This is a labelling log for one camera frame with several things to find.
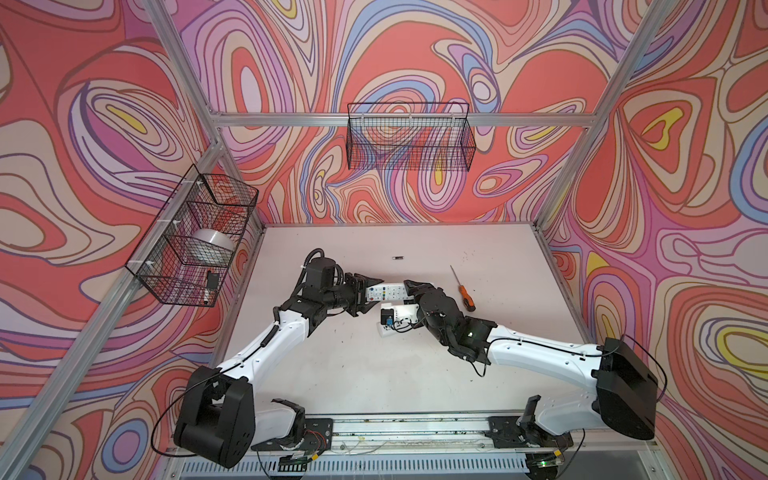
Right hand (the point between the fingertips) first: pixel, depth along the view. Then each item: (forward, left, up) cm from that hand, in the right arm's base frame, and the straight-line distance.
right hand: (412, 289), depth 80 cm
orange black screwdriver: (+6, -19, -16) cm, 26 cm away
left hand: (0, +7, +3) cm, 8 cm away
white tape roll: (+6, +50, +15) cm, 52 cm away
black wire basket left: (+5, +56, +13) cm, 58 cm away
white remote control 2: (-12, +5, +7) cm, 15 cm away
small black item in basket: (-1, +50, +7) cm, 51 cm away
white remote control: (-2, +7, +2) cm, 8 cm away
